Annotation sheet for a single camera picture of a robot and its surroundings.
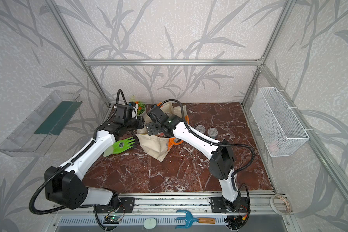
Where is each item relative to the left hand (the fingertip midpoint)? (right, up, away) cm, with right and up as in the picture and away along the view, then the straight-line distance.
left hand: (144, 119), depth 83 cm
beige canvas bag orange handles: (+8, -16, -1) cm, 18 cm away
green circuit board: (-13, -49, -12) cm, 52 cm away
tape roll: (+74, -45, -7) cm, 87 cm away
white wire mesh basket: (+69, -6, -16) cm, 71 cm away
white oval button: (+7, -48, -16) cm, 51 cm away
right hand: (+6, -3, -1) cm, 7 cm away
